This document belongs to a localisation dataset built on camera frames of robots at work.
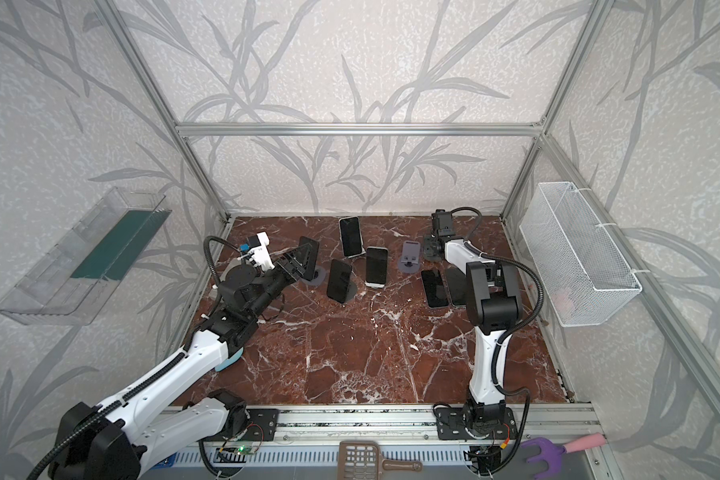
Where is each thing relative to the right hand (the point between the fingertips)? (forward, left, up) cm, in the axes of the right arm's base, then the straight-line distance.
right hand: (437, 233), depth 106 cm
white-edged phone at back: (-1, +31, 0) cm, 31 cm away
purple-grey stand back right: (-10, +10, 0) cm, 14 cm away
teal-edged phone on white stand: (-15, +22, +1) cm, 26 cm away
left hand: (-23, +37, +24) cm, 50 cm away
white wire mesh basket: (-36, -22, +28) cm, 51 cm away
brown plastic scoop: (-65, +25, -6) cm, 70 cm away
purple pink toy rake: (-64, -20, -6) cm, 67 cm away
